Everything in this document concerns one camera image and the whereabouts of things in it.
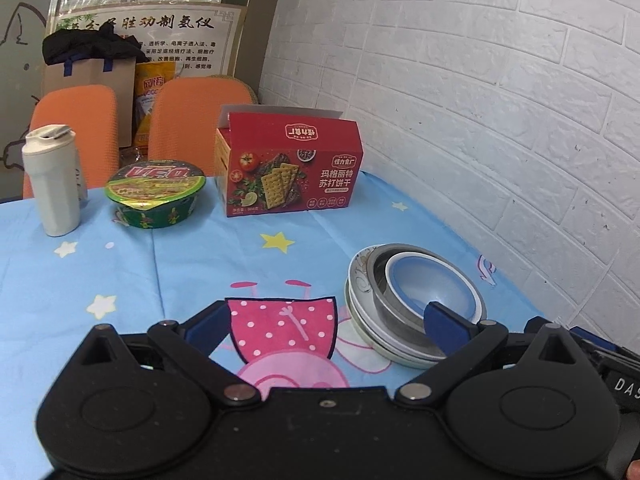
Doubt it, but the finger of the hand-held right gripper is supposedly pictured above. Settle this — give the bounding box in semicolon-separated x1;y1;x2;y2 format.
522;316;610;361

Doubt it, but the yellow snack bag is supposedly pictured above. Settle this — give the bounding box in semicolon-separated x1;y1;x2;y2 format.
131;62;181;149

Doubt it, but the blue cartoon tablecloth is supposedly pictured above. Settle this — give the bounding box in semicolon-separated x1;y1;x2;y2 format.
0;170;556;401

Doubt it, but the calligraphy wall poster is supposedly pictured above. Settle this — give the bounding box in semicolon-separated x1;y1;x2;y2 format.
47;2;249;82

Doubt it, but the white gold-rimmed plate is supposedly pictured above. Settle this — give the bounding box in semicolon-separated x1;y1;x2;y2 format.
346;290;446;363

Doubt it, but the stainless steel bowl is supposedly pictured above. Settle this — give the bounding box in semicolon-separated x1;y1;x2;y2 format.
370;244;488;352

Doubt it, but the white tumbler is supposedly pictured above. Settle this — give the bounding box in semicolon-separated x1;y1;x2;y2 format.
21;124;89;237

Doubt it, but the rabbit drawing glass door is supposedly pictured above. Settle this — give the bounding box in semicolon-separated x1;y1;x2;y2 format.
0;0;52;202

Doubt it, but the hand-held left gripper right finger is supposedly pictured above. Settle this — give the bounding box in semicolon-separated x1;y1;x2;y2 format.
395;301;597;405

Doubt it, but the green instant noodle bowl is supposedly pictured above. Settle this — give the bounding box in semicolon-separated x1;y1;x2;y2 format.
104;160;207;230

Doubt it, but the white ceramic bowl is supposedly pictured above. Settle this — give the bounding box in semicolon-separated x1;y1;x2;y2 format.
384;251;480;328

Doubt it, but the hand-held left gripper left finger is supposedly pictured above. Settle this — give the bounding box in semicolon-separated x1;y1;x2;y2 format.
74;301;262;407

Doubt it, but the red cracker box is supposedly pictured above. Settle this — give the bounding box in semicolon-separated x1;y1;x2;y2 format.
214;105;364;219

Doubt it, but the brown paper bag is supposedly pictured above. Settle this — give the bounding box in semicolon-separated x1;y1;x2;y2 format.
42;57;139;149

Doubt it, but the orange chair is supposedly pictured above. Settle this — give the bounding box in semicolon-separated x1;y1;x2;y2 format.
22;85;120;199
147;78;254;179

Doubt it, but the black cloth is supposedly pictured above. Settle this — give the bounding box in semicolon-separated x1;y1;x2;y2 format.
41;25;147;67

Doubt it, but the white floral plate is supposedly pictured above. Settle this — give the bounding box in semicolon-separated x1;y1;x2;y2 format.
344;245;451;362

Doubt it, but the blue plastic bowl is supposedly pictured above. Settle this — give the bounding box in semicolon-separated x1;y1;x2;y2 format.
391;255;476;322

